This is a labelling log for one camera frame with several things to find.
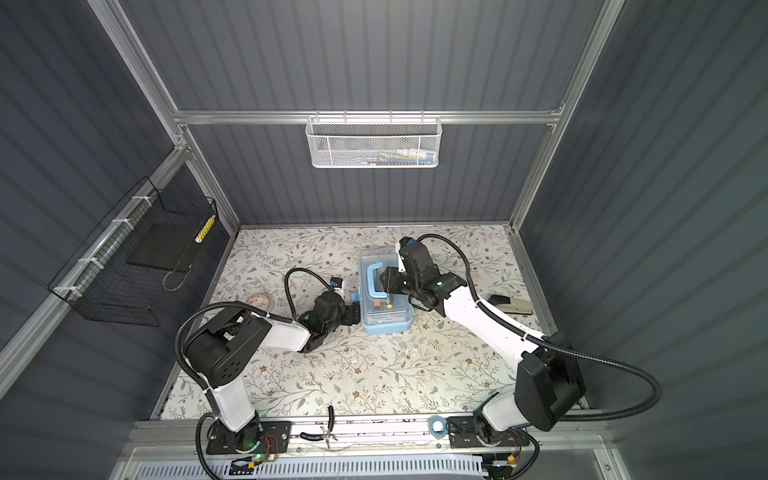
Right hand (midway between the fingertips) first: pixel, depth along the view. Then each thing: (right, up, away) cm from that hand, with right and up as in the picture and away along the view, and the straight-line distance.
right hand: (387, 279), depth 82 cm
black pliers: (-15, -38, -8) cm, 42 cm away
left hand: (-12, -9, +15) cm, 21 cm away
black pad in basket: (-58, +9, -5) cm, 59 cm away
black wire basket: (-63, +4, -9) cm, 64 cm away
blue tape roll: (+13, -38, -8) cm, 41 cm away
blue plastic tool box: (-2, -10, +4) cm, 11 cm away
